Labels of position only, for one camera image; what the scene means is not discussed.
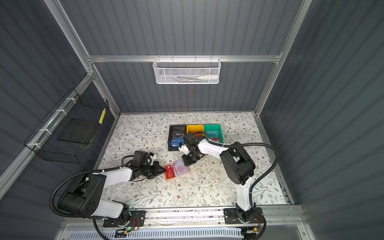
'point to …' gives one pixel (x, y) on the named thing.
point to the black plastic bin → (175, 136)
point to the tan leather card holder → (189, 168)
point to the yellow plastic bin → (197, 130)
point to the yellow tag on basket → (102, 116)
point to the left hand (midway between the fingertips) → (167, 172)
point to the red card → (169, 171)
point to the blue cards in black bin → (175, 141)
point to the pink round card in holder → (180, 167)
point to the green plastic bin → (215, 127)
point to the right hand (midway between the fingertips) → (187, 163)
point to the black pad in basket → (78, 130)
